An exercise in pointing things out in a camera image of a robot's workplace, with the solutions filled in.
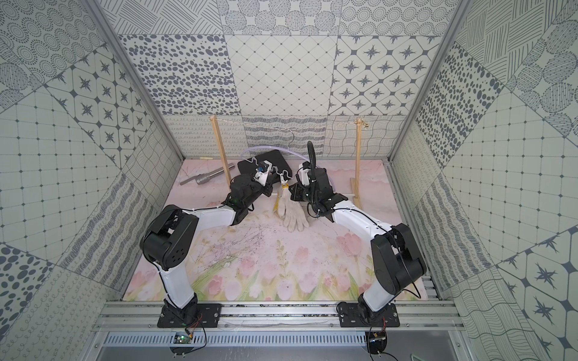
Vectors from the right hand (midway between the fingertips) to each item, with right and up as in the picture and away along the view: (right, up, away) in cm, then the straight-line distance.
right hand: (291, 189), depth 87 cm
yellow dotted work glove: (-7, -8, +11) cm, 15 cm away
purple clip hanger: (-7, +8, -6) cm, 12 cm away
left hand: (-4, +7, +1) cm, 8 cm away
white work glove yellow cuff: (+1, -10, +5) cm, 11 cm away
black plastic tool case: (-5, +8, -1) cm, 10 cm away
